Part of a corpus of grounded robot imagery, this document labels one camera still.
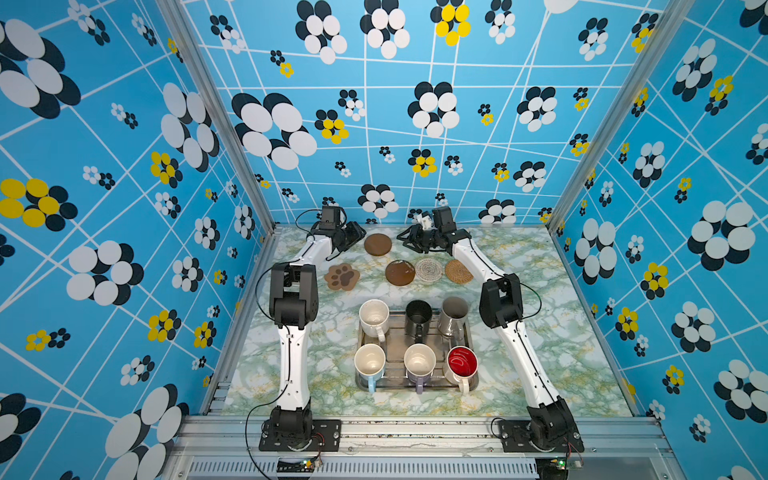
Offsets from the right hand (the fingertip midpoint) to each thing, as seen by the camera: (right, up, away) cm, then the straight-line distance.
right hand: (401, 239), depth 107 cm
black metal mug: (+4, -26, -16) cm, 30 cm away
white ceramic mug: (-9, -26, -14) cm, 31 cm away
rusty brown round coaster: (-1, -12, -1) cm, 12 cm away
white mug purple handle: (+4, -37, -22) cm, 43 cm away
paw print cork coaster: (-21, -13, -2) cm, 25 cm away
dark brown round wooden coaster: (-9, -2, +9) cm, 13 cm away
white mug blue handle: (-10, -36, -22) cm, 44 cm away
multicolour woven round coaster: (+10, -11, -1) cm, 15 cm away
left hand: (-14, +3, 0) cm, 14 cm away
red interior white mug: (+17, -38, -22) cm, 47 cm away
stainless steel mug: (+15, -25, -21) cm, 35 cm away
